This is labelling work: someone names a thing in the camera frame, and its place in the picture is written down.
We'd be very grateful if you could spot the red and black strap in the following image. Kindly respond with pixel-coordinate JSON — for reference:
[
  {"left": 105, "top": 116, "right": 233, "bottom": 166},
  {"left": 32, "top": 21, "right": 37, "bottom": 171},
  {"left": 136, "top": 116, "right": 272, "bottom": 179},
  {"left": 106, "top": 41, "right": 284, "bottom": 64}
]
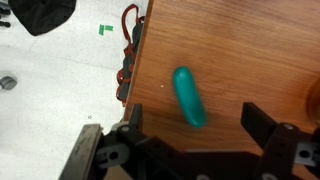
[{"left": 115, "top": 3, "right": 146, "bottom": 107}]

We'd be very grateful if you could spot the grey caster wheel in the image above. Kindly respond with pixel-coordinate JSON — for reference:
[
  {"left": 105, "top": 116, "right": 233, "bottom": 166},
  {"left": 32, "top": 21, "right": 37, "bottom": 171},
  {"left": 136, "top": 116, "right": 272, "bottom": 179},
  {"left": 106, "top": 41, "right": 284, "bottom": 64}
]
[{"left": 0, "top": 75, "right": 18, "bottom": 91}]

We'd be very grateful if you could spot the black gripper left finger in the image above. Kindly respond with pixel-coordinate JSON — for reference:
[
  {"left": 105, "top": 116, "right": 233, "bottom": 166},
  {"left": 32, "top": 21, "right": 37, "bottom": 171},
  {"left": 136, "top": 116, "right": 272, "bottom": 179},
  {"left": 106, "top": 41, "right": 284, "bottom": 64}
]
[{"left": 116, "top": 103, "right": 188, "bottom": 180}]

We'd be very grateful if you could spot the black bag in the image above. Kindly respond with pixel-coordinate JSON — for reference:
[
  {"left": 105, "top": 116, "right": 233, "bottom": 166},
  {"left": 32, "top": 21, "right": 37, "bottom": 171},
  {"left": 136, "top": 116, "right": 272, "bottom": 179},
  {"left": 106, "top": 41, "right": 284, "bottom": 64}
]
[{"left": 8, "top": 0, "right": 78, "bottom": 37}]

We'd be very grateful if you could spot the green tape mark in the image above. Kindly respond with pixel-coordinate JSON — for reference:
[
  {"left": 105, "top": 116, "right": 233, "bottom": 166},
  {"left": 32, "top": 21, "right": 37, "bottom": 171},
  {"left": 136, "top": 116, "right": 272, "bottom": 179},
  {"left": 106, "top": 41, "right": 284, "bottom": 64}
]
[{"left": 98, "top": 24, "right": 114, "bottom": 36}]

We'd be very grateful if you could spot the green oblong toy object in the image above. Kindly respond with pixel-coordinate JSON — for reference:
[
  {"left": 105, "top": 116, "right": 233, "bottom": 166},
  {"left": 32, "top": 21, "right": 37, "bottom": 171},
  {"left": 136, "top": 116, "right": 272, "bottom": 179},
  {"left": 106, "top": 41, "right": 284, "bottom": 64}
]
[{"left": 171, "top": 65, "right": 208, "bottom": 129}]

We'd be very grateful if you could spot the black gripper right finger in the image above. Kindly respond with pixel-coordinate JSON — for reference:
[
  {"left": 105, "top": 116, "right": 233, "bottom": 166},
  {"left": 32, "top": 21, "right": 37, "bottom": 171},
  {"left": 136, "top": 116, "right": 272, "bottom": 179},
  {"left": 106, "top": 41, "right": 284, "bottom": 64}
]
[{"left": 241, "top": 101, "right": 303, "bottom": 180}]

